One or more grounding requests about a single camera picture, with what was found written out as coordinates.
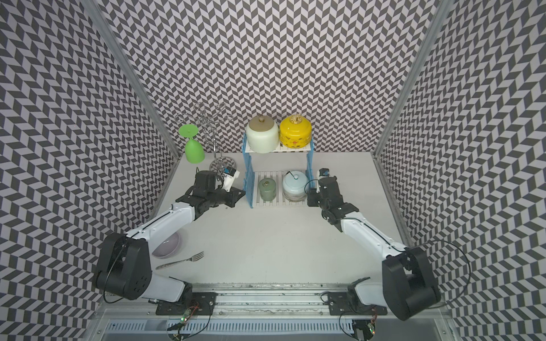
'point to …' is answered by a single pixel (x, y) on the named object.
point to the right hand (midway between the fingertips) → (313, 194)
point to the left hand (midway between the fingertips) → (243, 194)
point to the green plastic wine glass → (194, 150)
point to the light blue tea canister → (295, 186)
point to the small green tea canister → (267, 189)
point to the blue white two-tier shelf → (252, 177)
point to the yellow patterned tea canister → (295, 132)
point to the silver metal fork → (195, 258)
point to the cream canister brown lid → (262, 135)
